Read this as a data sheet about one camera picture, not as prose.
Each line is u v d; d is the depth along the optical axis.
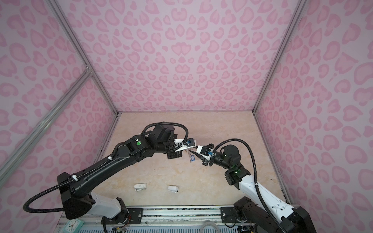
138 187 0.80
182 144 0.55
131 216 0.73
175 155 0.61
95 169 0.42
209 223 0.72
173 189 0.80
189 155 0.68
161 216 0.75
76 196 0.40
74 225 0.69
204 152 0.56
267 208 0.42
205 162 0.63
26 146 0.56
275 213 0.42
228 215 0.73
